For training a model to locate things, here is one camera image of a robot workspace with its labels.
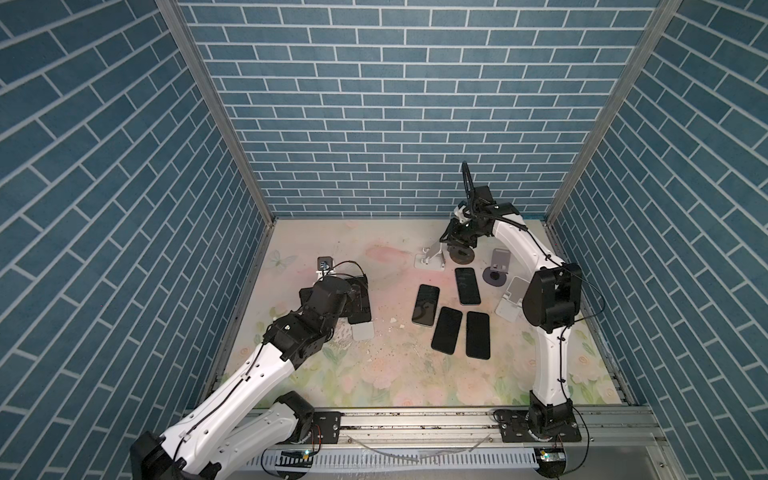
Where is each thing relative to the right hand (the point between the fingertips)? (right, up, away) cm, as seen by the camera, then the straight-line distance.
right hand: (440, 237), depth 95 cm
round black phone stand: (+9, -6, +13) cm, 17 cm away
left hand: (-28, -14, -19) cm, 37 cm away
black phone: (+11, -31, -4) cm, 33 cm away
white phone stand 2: (-2, -7, +7) cm, 10 cm away
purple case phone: (+10, -17, +6) cm, 21 cm away
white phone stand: (-24, -29, -6) cm, 38 cm away
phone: (-5, -23, +3) cm, 23 cm away
